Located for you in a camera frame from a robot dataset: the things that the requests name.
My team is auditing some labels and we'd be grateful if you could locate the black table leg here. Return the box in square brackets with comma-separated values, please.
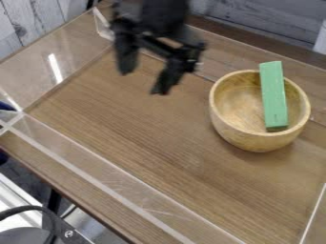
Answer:
[47, 190, 63, 214]

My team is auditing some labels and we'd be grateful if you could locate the black cable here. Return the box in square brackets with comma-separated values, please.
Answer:
[0, 205, 59, 244]

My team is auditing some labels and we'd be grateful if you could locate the clear acrylic corner bracket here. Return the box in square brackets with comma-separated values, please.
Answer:
[94, 7, 115, 41]

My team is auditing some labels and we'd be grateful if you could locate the green wooden block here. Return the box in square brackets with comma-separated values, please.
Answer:
[258, 61, 289, 132]

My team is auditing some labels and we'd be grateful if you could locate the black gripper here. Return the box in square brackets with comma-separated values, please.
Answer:
[110, 0, 205, 95]

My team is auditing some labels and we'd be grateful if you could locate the black metal clamp plate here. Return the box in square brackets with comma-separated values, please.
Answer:
[42, 214, 95, 244]

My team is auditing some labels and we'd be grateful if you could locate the blue object at edge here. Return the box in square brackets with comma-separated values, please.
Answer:
[0, 101, 17, 112]

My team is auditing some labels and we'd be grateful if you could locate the light wooden bowl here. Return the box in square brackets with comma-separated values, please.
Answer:
[209, 70, 312, 153]

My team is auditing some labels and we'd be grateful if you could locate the clear acrylic tray wall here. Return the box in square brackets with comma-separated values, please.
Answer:
[0, 13, 326, 244]

